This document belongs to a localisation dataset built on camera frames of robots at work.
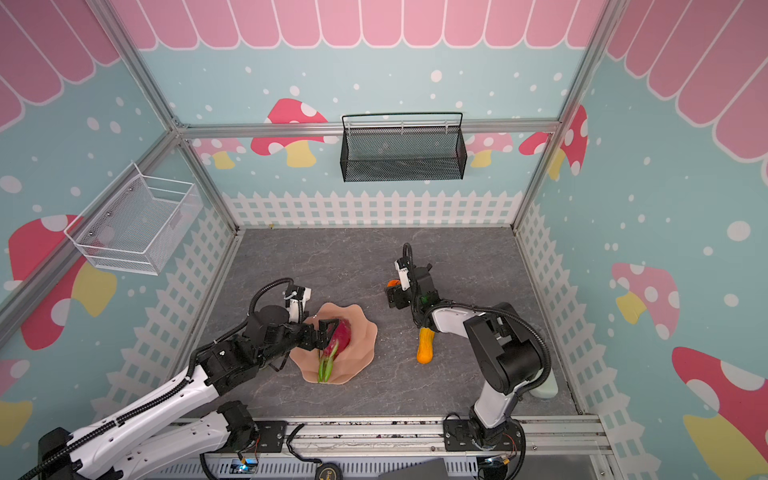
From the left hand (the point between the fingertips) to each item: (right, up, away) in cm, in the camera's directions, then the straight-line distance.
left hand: (323, 324), depth 76 cm
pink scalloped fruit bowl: (+8, -12, +10) cm, 17 cm away
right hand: (+19, +9, +19) cm, 28 cm away
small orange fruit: (+18, +8, +23) cm, 31 cm away
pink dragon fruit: (+2, -8, +5) cm, 9 cm away
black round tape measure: (+4, -31, -9) cm, 33 cm away
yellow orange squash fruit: (+28, -8, +9) cm, 30 cm away
